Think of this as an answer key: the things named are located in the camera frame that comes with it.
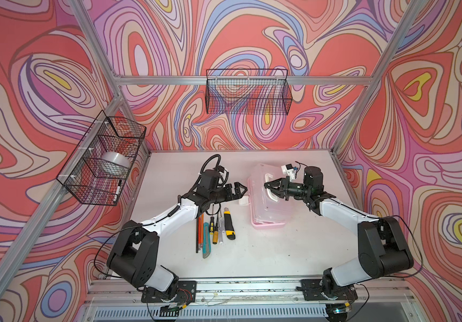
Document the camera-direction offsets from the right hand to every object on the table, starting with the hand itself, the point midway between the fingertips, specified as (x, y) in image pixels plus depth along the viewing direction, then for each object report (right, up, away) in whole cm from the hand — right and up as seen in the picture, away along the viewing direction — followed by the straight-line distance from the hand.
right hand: (266, 189), depth 82 cm
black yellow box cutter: (-15, -19, +7) cm, 25 cm away
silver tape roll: (-57, +13, -8) cm, 59 cm away
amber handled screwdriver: (-21, -20, +5) cm, 30 cm away
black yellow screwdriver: (-23, -17, +6) cm, 30 cm away
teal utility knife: (-25, -23, +3) cm, 34 cm away
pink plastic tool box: (0, -7, -6) cm, 10 cm away
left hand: (-10, -1, +2) cm, 10 cm away
